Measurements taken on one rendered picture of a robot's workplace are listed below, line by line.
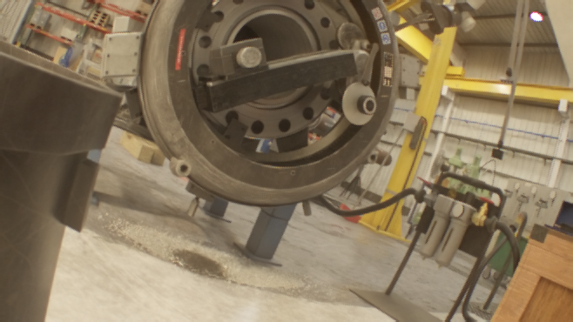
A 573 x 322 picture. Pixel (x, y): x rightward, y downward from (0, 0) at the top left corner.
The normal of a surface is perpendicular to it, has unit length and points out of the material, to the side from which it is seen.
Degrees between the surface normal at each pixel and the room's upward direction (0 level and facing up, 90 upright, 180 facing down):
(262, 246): 90
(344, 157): 90
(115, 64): 90
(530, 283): 90
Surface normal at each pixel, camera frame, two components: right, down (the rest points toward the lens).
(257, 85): 0.47, 0.20
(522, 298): -0.79, -0.33
